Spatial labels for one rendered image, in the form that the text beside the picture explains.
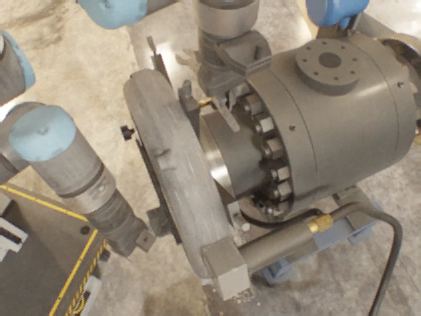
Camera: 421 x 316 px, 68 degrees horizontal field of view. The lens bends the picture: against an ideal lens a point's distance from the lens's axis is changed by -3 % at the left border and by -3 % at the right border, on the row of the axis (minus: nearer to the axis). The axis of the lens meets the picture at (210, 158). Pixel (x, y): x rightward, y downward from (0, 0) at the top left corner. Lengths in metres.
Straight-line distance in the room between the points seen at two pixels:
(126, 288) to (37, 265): 0.44
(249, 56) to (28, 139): 0.32
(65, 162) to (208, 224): 0.43
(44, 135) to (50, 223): 1.09
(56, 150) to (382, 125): 0.96
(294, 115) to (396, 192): 1.17
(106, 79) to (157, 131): 1.63
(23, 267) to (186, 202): 0.91
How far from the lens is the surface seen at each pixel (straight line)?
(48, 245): 1.52
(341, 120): 1.06
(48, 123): 0.50
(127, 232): 0.64
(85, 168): 0.52
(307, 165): 1.01
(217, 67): 0.50
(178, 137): 0.80
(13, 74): 0.87
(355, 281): 1.77
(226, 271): 0.80
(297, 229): 0.88
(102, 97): 2.32
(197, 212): 0.80
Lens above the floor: 1.62
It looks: 59 degrees down
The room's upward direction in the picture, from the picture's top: 2 degrees counter-clockwise
